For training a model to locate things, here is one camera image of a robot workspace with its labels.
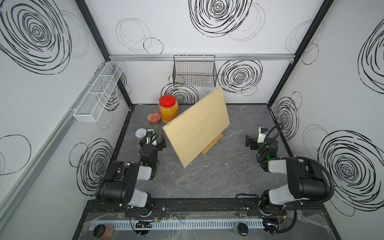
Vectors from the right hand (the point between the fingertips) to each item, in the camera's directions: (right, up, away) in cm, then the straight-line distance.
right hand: (255, 135), depth 92 cm
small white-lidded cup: (-73, +1, +4) cm, 73 cm away
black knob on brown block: (-75, -36, -31) cm, 89 cm away
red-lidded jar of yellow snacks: (-55, +18, +7) cm, 58 cm away
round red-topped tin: (-67, +11, +16) cm, 70 cm away
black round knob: (-18, -35, -31) cm, 50 cm away
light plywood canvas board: (-40, +3, -12) cm, 42 cm away
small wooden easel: (-26, -5, 0) cm, 26 cm away
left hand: (-63, +1, -3) cm, 63 cm away
